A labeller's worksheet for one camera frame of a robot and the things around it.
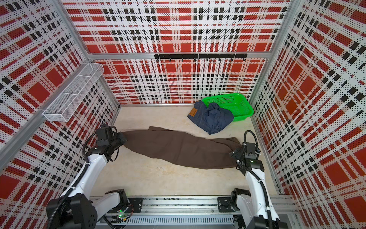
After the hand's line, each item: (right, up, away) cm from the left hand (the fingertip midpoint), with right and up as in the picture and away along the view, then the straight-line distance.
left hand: (126, 136), depth 85 cm
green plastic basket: (+79, +24, +35) cm, 90 cm away
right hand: (+67, -12, -2) cm, 68 cm away
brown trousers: (+37, -9, +6) cm, 39 cm away
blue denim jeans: (+54, +11, +13) cm, 57 cm away
